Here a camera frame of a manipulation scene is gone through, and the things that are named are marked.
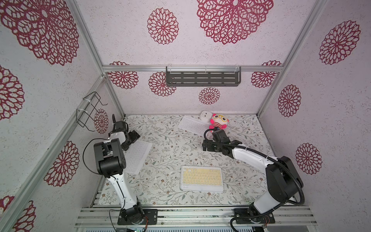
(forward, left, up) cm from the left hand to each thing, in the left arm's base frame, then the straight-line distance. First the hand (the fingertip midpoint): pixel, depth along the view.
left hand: (135, 140), depth 103 cm
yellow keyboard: (-28, -43, +1) cm, 51 cm away
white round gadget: (+23, -53, +1) cm, 58 cm away
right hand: (-8, -50, +9) cm, 51 cm away
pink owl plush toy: (+15, -61, +3) cm, 63 cm away
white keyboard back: (+16, -43, -1) cm, 46 cm away
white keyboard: (-12, -2, -1) cm, 12 cm away
